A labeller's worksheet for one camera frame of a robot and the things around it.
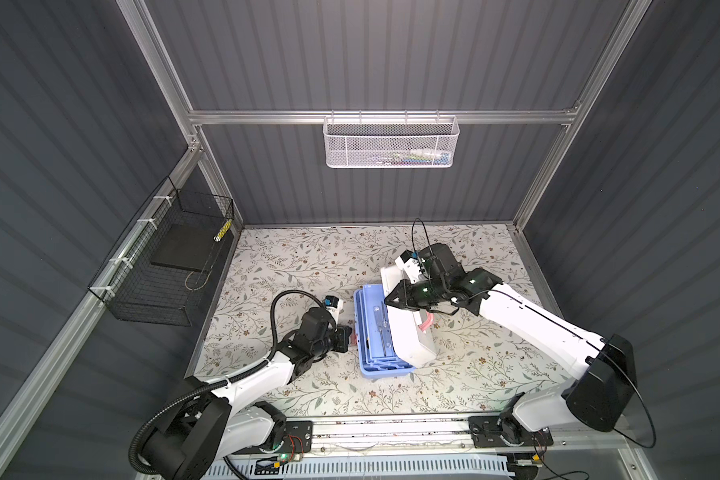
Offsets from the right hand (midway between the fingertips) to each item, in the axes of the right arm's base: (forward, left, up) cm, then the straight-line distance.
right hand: (388, 304), depth 75 cm
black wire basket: (+4, +57, +9) cm, 58 cm away
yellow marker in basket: (+19, +45, +8) cm, 50 cm away
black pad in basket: (+12, +52, +9) cm, 54 cm away
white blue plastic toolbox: (-7, -5, 0) cm, 9 cm away
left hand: (0, +10, -14) cm, 18 cm away
